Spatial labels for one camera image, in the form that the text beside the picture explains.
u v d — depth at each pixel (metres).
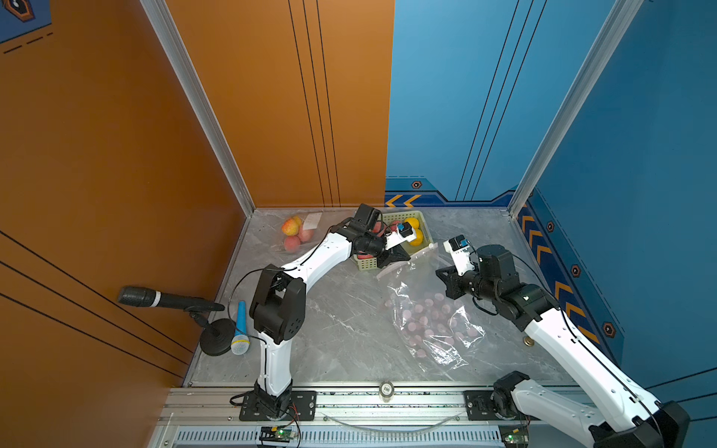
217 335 0.83
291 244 1.02
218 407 0.76
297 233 1.05
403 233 0.73
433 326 0.77
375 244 0.76
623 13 0.70
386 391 0.71
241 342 0.79
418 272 0.80
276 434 0.71
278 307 0.51
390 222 1.10
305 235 1.03
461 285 0.65
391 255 0.75
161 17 0.70
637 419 0.38
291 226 1.01
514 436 0.71
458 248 0.64
